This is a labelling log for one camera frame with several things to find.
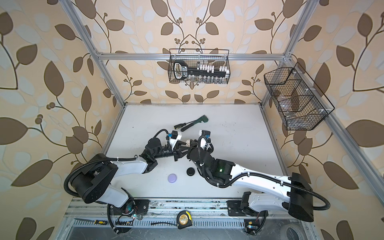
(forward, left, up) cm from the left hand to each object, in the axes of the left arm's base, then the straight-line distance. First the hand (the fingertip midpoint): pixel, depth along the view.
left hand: (192, 147), depth 75 cm
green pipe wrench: (+35, -7, -19) cm, 40 cm away
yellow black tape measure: (-29, +3, -16) cm, 33 cm away
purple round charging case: (-9, +12, -20) cm, 25 cm away
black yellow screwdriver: (+26, +11, -17) cm, 33 cm away
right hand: (0, 0, +4) cm, 4 cm away
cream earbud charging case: (+2, +2, +2) cm, 3 cm away
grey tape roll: (-32, -48, -18) cm, 60 cm away
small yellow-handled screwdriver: (-31, +45, -18) cm, 58 cm away
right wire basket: (+17, -54, +15) cm, 58 cm away
